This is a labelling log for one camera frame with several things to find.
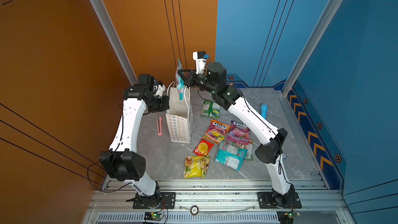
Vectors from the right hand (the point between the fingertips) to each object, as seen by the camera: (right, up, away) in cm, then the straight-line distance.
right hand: (176, 71), depth 66 cm
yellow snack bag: (+8, -46, +14) cm, 49 cm away
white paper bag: (0, -19, +8) cm, 20 cm away
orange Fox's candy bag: (+20, -31, +28) cm, 46 cm away
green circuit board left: (-12, -66, +5) cm, 67 cm away
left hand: (-6, -14, +13) cm, 20 cm away
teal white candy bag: (+27, -43, +19) cm, 54 cm away
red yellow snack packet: (+12, -39, +23) cm, 47 cm away
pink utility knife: (-18, -26, +36) cm, 48 cm away
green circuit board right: (+50, -66, +5) cm, 83 cm away
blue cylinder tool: (+53, -16, +40) cm, 69 cm away
